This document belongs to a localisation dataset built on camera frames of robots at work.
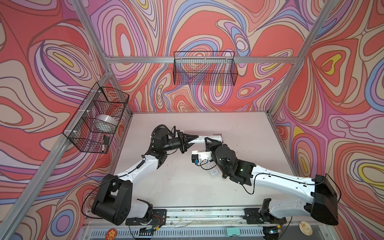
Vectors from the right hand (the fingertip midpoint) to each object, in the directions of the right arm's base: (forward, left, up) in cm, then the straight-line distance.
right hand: (209, 139), depth 74 cm
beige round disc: (-36, -44, -25) cm, 62 cm away
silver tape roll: (+5, +51, +9) cm, 52 cm away
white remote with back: (-1, +4, +1) cm, 5 cm away
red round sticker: (-36, +48, -24) cm, 65 cm away
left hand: (-1, +5, +2) cm, 6 cm away
